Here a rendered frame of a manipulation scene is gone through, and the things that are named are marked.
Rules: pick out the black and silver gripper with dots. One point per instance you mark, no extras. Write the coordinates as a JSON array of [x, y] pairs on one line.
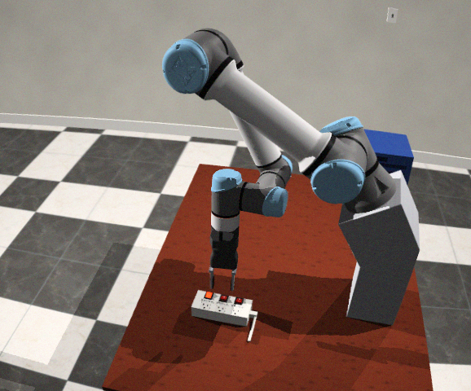
[[224, 236]]

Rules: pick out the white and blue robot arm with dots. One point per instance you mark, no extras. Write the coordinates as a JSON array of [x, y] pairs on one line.
[[336, 162]]

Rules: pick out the white power strip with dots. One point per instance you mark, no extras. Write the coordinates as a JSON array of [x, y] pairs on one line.
[[222, 308]]

